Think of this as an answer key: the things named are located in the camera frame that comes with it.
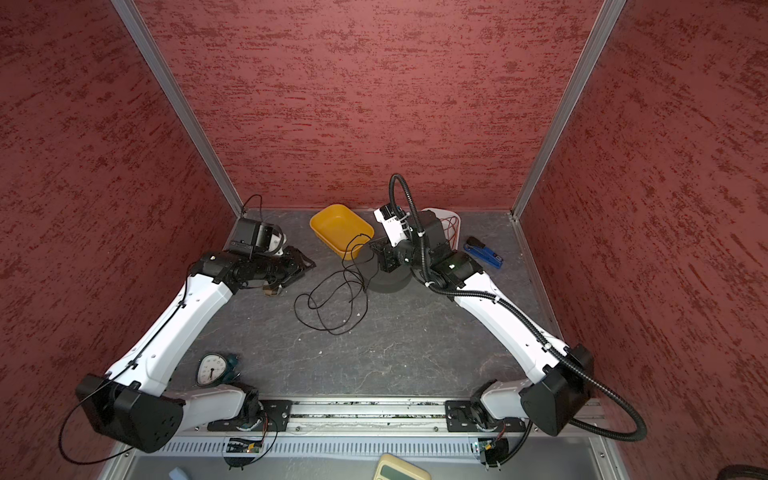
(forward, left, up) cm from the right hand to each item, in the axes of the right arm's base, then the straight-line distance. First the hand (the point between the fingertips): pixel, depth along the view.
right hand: (369, 251), depth 72 cm
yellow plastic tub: (+33, +14, -29) cm, 46 cm away
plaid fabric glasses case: (+4, +34, -25) cm, 42 cm away
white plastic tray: (+42, -28, -30) cm, 58 cm away
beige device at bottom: (-41, -4, -27) cm, 49 cm away
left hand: (-1, +16, -7) cm, 17 cm away
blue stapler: (+18, -37, -25) cm, 49 cm away
